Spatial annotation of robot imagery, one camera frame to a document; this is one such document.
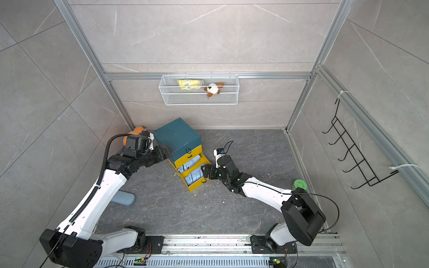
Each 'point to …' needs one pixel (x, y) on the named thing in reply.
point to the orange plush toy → (137, 131)
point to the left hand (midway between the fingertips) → (168, 150)
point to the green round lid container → (300, 183)
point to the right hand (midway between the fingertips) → (208, 167)
